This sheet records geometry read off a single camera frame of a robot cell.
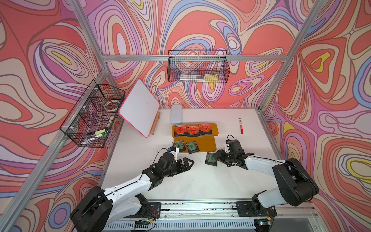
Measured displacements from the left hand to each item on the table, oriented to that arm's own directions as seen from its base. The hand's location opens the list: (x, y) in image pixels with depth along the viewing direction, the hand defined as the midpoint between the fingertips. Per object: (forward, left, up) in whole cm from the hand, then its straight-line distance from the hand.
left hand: (191, 165), depth 79 cm
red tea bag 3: (+21, -9, +5) cm, 24 cm away
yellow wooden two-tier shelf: (+18, -8, +5) cm, 20 cm away
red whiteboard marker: (+35, -39, -9) cm, 53 cm away
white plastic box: (+47, +11, -8) cm, 49 cm away
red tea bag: (+21, +7, +5) cm, 22 cm away
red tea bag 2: (+20, -1, +5) cm, 21 cm away
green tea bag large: (+18, +7, -8) cm, 21 cm away
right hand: (+8, -16, -10) cm, 21 cm away
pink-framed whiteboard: (+25, +29, +19) cm, 43 cm away
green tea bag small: (+17, -1, -8) cm, 19 cm away
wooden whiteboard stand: (+34, +25, -5) cm, 43 cm away
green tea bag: (+8, -12, -10) cm, 18 cm away
